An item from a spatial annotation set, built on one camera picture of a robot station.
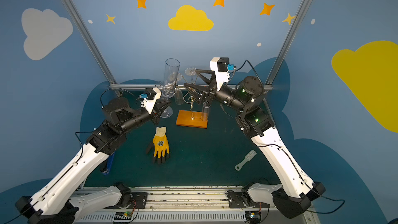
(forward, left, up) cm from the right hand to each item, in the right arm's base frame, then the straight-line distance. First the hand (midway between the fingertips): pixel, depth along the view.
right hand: (194, 77), depth 50 cm
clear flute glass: (+16, -4, -40) cm, 43 cm away
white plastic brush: (-4, -30, -55) cm, 62 cm away
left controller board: (-36, +34, -58) cm, 76 cm away
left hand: (+2, +11, -13) cm, 17 cm away
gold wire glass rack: (+21, +7, -53) cm, 57 cm away
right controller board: (-32, -29, -58) cm, 73 cm away
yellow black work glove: (-1, +22, -52) cm, 57 cm away
